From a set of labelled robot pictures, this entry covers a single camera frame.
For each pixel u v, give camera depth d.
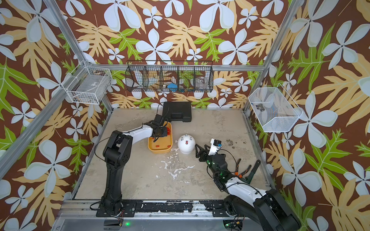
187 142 0.88
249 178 0.84
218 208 0.74
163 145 0.97
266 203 0.42
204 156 0.73
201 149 0.75
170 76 0.98
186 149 0.90
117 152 0.56
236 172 0.86
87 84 0.85
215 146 0.72
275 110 0.84
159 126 0.84
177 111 1.14
